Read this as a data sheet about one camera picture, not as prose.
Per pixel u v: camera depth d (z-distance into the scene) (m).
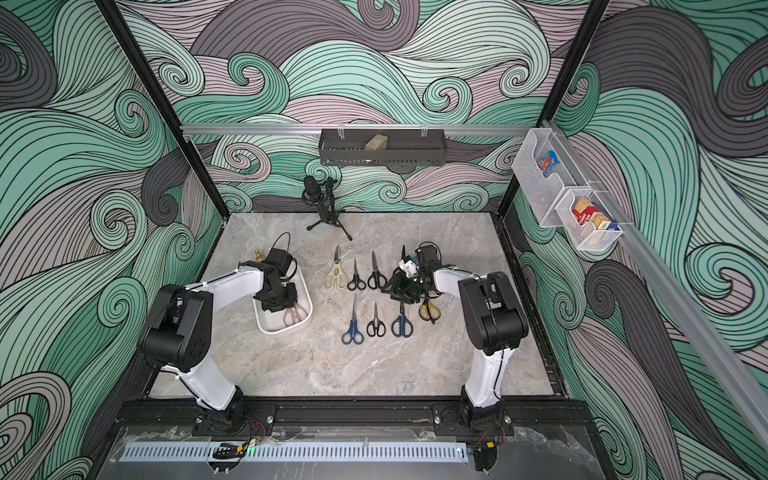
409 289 0.85
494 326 0.50
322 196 1.00
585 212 0.66
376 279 1.01
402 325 0.90
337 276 1.01
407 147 0.96
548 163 0.84
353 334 0.88
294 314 0.92
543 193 0.81
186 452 0.70
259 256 1.04
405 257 1.07
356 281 1.00
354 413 0.76
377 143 0.90
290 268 0.82
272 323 0.89
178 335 0.47
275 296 0.78
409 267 0.92
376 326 0.90
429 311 0.92
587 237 0.63
